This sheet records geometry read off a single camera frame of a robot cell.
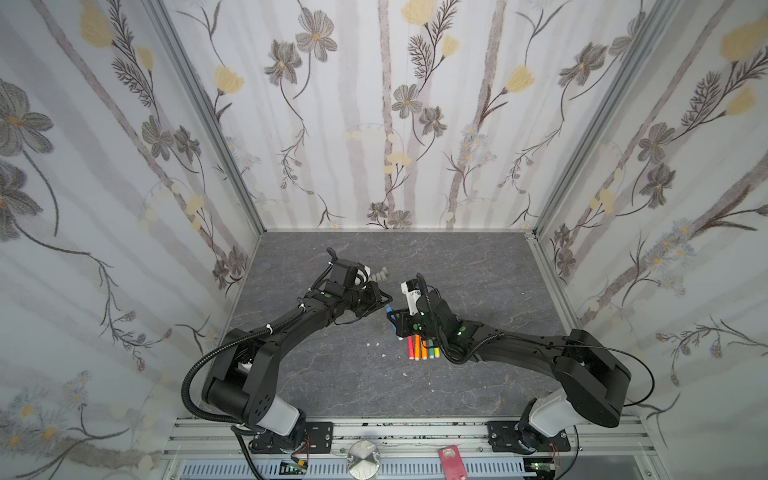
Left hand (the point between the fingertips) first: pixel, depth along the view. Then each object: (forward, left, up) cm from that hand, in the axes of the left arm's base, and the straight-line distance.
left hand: (387, 290), depth 85 cm
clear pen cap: (+14, +1, -14) cm, 20 cm away
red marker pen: (-11, -7, -14) cm, 19 cm away
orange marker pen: (-18, -9, -1) cm, 20 cm away
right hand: (-7, +2, +1) cm, 7 cm away
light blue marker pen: (-6, 0, -1) cm, 6 cm away
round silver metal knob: (-40, +6, 0) cm, 41 cm away
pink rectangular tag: (-41, -15, -14) cm, 46 cm away
